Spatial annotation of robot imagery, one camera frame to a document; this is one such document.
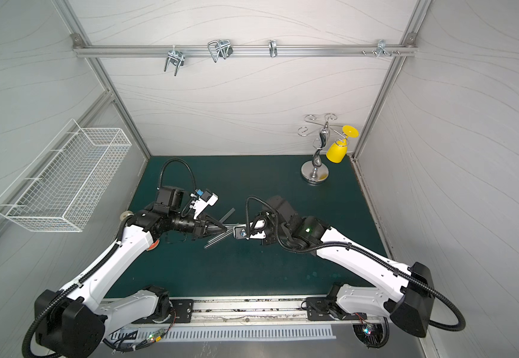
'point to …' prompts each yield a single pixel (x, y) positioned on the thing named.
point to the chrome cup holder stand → (317, 171)
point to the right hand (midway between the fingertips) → (252, 218)
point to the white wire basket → (53, 194)
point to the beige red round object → (125, 214)
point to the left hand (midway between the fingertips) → (220, 231)
